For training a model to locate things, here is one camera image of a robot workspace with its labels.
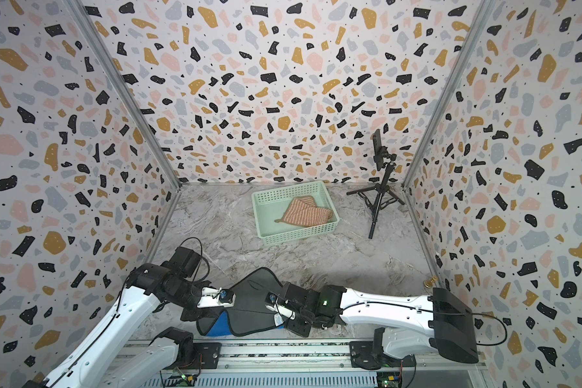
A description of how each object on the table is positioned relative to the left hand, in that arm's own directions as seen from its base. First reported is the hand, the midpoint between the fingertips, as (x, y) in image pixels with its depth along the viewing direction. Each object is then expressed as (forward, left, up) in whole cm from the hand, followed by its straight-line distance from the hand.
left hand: (219, 303), depth 73 cm
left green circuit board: (-18, +11, -13) cm, 25 cm away
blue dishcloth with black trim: (-1, -8, -9) cm, 12 cm away
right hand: (-4, -22, -4) cm, 23 cm away
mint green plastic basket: (+48, -11, -10) cm, 50 cm away
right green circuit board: (-19, -51, -12) cm, 56 cm away
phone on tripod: (+47, -53, +22) cm, 74 cm away
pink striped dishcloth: (+43, -26, -10) cm, 51 cm away
